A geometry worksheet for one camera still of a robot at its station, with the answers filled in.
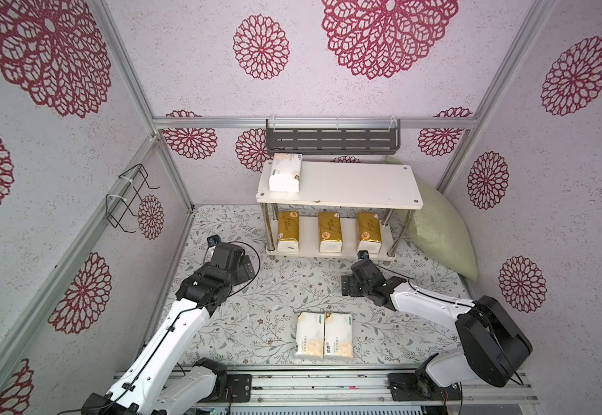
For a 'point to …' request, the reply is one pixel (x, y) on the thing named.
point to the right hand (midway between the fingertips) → (352, 279)
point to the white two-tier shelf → (391, 186)
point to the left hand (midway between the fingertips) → (234, 269)
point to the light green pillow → (436, 228)
